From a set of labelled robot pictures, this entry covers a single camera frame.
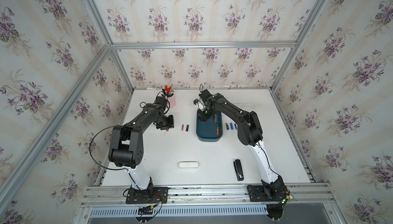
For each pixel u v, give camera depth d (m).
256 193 0.73
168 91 1.04
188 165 0.80
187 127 0.98
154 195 0.73
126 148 0.47
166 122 0.80
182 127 0.98
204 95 0.84
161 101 0.77
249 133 0.63
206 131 0.93
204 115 0.91
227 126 0.98
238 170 0.79
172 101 1.02
